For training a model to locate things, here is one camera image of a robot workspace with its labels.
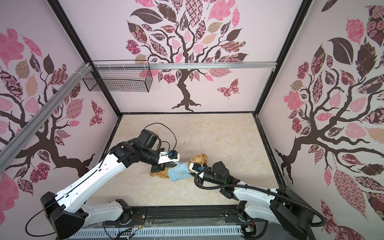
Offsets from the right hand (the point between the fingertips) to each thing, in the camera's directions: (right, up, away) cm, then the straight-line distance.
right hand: (188, 167), depth 75 cm
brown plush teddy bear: (-13, -3, -1) cm, 13 cm away
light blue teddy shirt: (-4, -1, -6) cm, 7 cm away
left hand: (-8, +2, -6) cm, 10 cm away
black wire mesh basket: (-59, +60, +46) cm, 96 cm away
